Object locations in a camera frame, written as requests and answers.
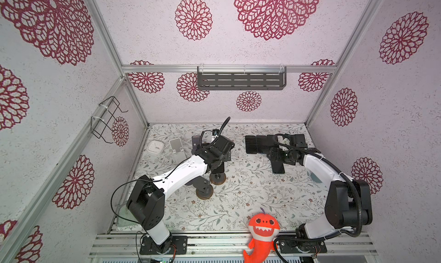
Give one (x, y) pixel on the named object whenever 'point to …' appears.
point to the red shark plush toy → (263, 228)
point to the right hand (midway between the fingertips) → (275, 153)
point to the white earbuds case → (155, 146)
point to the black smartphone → (251, 144)
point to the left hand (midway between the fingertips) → (218, 151)
